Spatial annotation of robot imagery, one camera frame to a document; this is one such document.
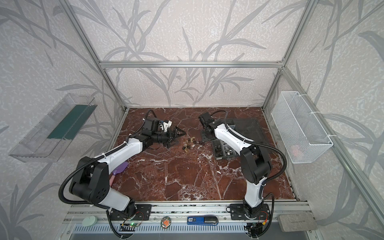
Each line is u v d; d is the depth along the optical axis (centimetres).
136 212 72
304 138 61
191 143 99
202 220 68
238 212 73
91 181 44
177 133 75
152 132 70
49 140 65
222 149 93
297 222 68
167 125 82
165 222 71
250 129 108
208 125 66
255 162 48
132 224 71
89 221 70
